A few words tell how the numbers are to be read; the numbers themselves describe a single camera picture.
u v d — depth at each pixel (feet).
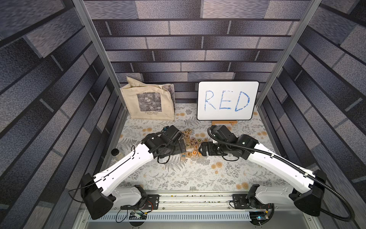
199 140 3.11
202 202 2.49
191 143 3.04
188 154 2.90
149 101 3.28
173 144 1.91
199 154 2.20
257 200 2.06
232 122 3.38
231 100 3.19
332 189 1.21
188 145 3.03
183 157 2.87
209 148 2.07
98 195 1.23
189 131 3.29
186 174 2.74
